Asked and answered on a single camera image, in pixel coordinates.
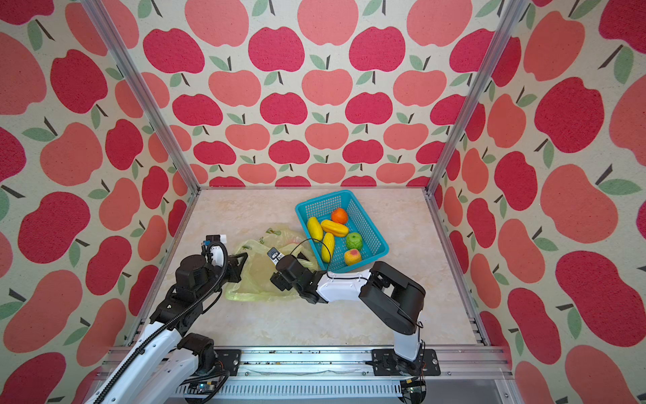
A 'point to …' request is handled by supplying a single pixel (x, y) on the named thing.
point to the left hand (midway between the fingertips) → (248, 259)
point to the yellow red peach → (352, 257)
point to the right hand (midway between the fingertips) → (285, 267)
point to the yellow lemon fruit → (315, 228)
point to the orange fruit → (339, 215)
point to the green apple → (353, 241)
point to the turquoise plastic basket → (373, 244)
